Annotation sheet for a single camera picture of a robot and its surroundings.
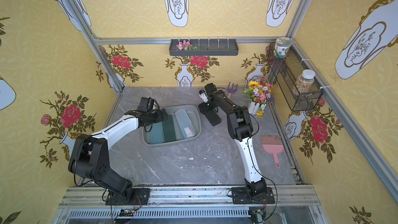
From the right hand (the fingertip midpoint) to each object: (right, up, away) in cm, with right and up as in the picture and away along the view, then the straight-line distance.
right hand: (212, 104), depth 110 cm
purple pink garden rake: (+16, +11, +11) cm, 22 cm away
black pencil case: (-1, -8, -7) cm, 11 cm away
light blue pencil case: (-21, -19, -15) cm, 32 cm away
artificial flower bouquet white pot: (+27, +8, -15) cm, 32 cm away
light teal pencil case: (-35, -18, -15) cm, 42 cm away
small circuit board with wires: (-43, -50, -37) cm, 76 cm away
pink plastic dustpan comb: (+34, -23, -19) cm, 45 cm away
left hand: (-35, -7, -16) cm, 39 cm away
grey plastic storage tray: (-13, -6, -7) cm, 16 cm away
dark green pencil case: (-27, -17, -15) cm, 36 cm away
